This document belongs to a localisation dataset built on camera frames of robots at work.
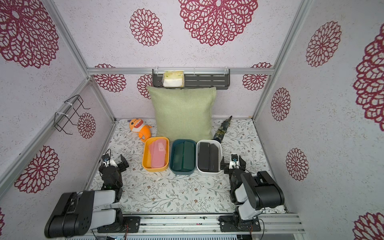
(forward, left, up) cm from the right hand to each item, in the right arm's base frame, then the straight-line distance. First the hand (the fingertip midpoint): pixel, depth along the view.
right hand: (232, 155), depth 88 cm
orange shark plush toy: (+21, +59, -3) cm, 62 cm away
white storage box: (+9, +6, -4) cm, 11 cm away
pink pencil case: (+6, +46, -4) cm, 47 cm away
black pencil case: (+1, +16, -4) cm, 17 cm away
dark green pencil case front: (+3, +33, -6) cm, 34 cm away
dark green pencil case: (+2, +26, -4) cm, 26 cm away
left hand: (-4, +69, +1) cm, 69 cm away
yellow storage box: (+3, +54, -7) cm, 55 cm away
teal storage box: (-8, +28, -6) cm, 30 cm away
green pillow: (+19, +29, +16) cm, 38 cm away
